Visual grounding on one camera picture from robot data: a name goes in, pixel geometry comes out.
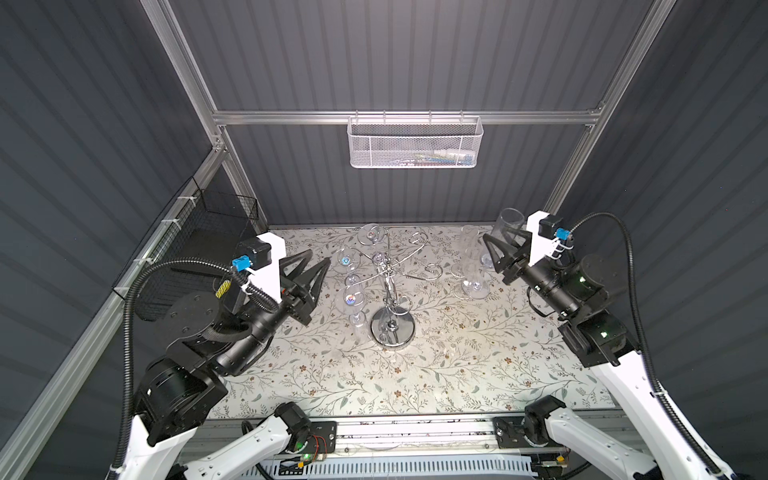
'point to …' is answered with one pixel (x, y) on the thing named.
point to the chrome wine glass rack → (393, 324)
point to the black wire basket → (206, 225)
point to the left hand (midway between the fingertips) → (321, 256)
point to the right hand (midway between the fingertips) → (499, 234)
